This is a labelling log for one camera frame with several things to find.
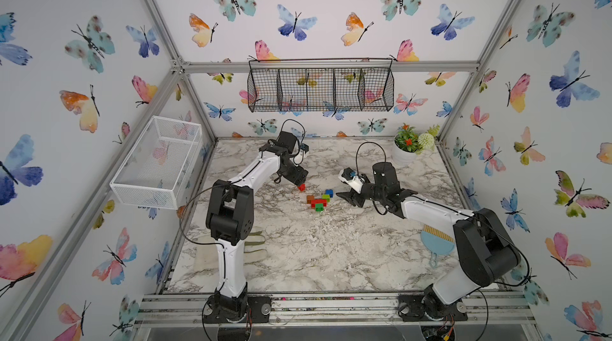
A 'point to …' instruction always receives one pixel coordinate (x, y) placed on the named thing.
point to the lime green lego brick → (326, 197)
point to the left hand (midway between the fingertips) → (298, 171)
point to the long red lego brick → (314, 201)
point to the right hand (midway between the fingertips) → (344, 183)
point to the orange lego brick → (309, 198)
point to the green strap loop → (255, 242)
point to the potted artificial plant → (409, 143)
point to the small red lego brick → (302, 187)
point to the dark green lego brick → (319, 207)
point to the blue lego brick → (329, 192)
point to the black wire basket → (320, 84)
